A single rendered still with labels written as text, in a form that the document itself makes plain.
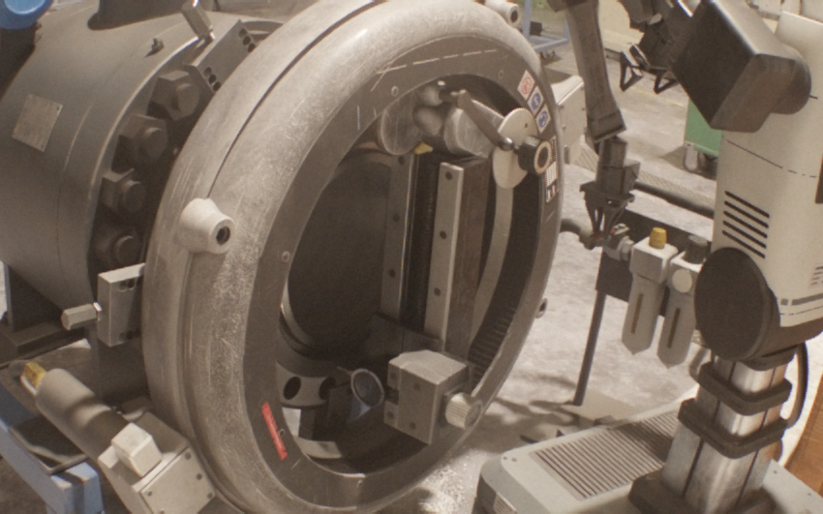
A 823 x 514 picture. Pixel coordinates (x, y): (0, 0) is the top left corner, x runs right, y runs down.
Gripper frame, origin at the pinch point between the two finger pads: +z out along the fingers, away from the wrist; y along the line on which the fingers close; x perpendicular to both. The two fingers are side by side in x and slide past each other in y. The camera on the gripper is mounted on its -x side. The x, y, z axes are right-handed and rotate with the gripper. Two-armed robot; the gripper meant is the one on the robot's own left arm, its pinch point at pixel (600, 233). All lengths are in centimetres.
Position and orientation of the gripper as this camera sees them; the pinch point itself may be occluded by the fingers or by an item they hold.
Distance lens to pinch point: 185.4
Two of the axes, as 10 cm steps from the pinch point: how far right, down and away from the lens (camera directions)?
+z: -1.0, 9.2, 3.8
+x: -6.2, 2.4, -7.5
